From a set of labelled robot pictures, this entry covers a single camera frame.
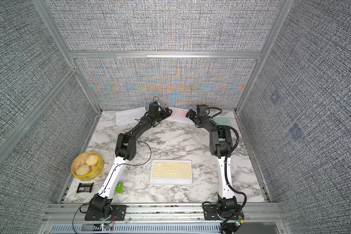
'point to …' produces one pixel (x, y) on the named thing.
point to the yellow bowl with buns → (87, 166)
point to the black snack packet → (85, 187)
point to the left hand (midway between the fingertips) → (171, 111)
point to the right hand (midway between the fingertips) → (190, 111)
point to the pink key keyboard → (179, 114)
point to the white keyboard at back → (130, 116)
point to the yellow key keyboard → (171, 172)
